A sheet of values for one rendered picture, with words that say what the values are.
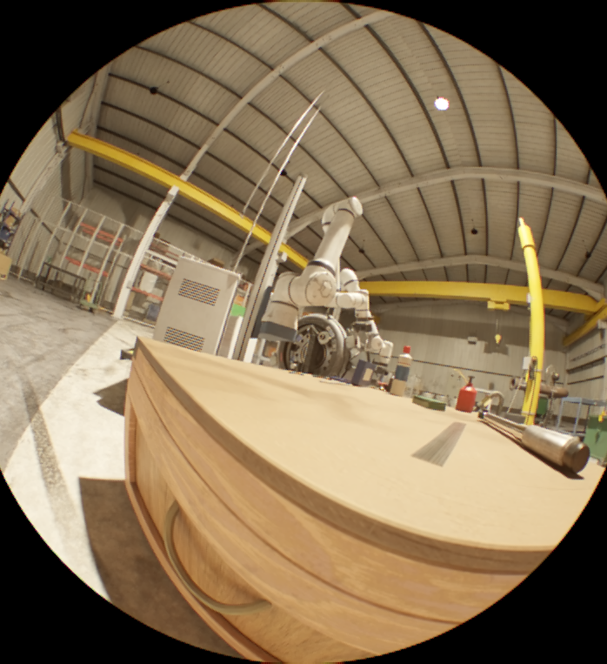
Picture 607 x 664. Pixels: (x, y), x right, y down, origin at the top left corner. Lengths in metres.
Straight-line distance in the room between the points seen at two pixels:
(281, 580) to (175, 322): 1.03
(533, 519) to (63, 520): 0.73
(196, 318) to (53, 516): 0.97
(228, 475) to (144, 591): 0.46
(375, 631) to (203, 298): 1.10
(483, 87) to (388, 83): 2.91
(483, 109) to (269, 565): 8.78
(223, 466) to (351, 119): 8.50
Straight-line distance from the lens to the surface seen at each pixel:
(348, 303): 1.20
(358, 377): 0.95
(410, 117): 8.52
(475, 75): 8.32
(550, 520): 0.16
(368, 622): 0.17
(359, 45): 7.97
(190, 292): 1.08
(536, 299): 4.59
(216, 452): 0.16
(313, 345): 1.88
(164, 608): 0.55
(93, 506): 0.71
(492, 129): 8.99
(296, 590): 0.17
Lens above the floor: 0.53
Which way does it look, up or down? 7 degrees up
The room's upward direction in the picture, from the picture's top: 15 degrees clockwise
